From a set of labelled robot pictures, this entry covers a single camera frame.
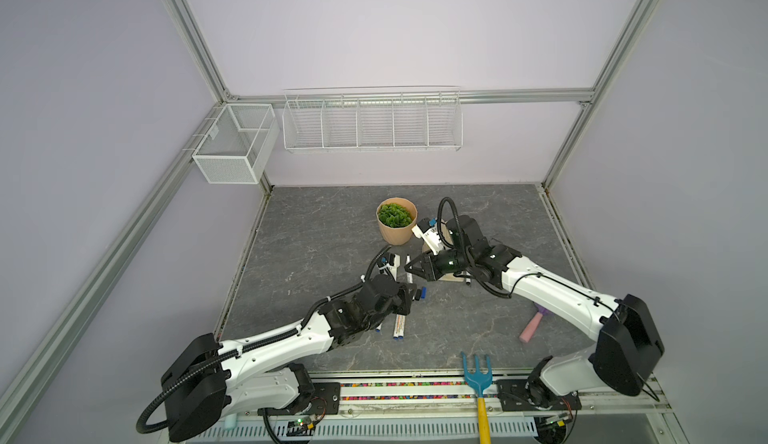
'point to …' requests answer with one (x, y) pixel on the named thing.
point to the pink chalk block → (531, 327)
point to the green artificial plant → (394, 215)
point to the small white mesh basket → (238, 145)
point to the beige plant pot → (397, 236)
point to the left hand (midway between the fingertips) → (413, 291)
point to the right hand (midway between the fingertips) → (407, 269)
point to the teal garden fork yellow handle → (480, 381)
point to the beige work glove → (427, 247)
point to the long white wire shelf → (377, 119)
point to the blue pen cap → (424, 292)
